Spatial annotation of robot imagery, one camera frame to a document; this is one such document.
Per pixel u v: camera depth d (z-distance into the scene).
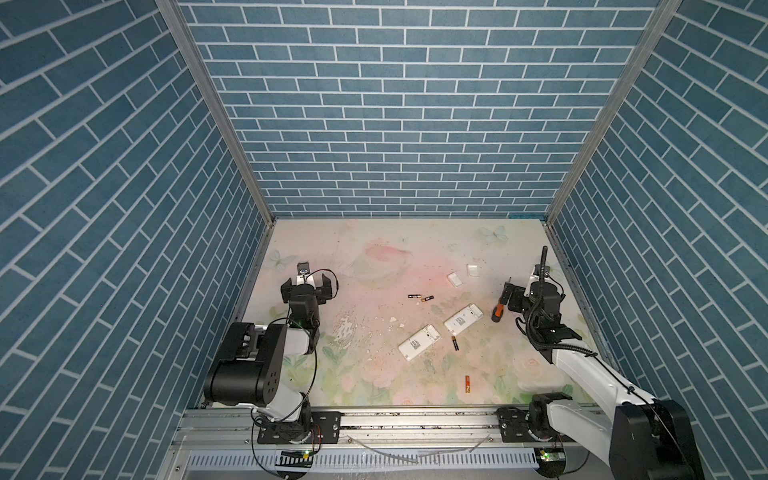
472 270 1.05
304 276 0.77
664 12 0.71
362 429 0.75
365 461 0.77
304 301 0.70
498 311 0.93
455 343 0.89
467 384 0.81
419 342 0.87
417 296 0.99
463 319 0.92
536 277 0.76
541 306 0.65
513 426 0.74
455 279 1.03
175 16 0.70
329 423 0.74
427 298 0.98
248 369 0.44
